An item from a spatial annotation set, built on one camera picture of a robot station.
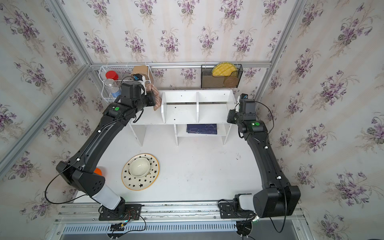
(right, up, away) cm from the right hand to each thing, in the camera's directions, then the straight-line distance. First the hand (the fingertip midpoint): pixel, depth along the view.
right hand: (235, 112), depth 78 cm
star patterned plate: (-50, -39, +4) cm, 63 cm away
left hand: (-41, +9, -4) cm, 42 cm away
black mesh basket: (-12, +22, +20) cm, 33 cm away
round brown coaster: (+2, +22, +20) cm, 29 cm away
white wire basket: (-72, +31, +26) cm, 82 cm away
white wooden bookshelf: (-30, +4, +10) cm, 32 cm away
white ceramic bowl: (-54, -32, +8) cm, 63 cm away
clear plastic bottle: (-71, +15, +12) cm, 74 cm away
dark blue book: (-15, -9, +12) cm, 21 cm away
